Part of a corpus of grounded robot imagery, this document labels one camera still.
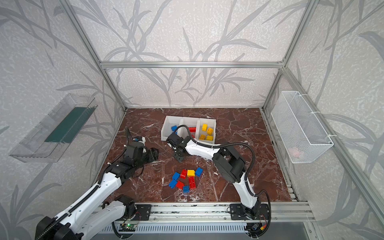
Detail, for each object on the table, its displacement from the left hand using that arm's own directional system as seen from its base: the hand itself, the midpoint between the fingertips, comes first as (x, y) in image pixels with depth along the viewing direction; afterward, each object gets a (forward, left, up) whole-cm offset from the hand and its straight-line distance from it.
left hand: (157, 147), depth 83 cm
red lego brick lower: (-17, -13, -13) cm, 25 cm away
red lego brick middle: (-11, -15, -11) cm, 21 cm away
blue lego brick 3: (-17, -9, -13) cm, 23 cm away
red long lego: (+21, -18, -12) cm, 30 cm away
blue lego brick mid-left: (-13, -10, -12) cm, 20 cm away
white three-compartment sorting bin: (+21, -26, -12) cm, 35 cm away
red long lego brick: (-16, -20, -12) cm, 28 cm away
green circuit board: (-36, +10, -14) cm, 40 cm away
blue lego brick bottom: (-19, -17, -12) cm, 28 cm away
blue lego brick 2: (-10, -24, -10) cm, 28 cm away
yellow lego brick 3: (+13, -30, -11) cm, 35 cm away
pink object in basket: (-6, -71, +9) cm, 72 cm away
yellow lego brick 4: (-11, -19, -11) cm, 24 cm away
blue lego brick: (+24, -4, -15) cm, 28 cm away
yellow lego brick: (+18, -30, -10) cm, 37 cm away
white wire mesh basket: (-8, -67, +23) cm, 71 cm away
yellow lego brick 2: (+14, -26, -11) cm, 31 cm away
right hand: (+4, -12, -10) cm, 16 cm away
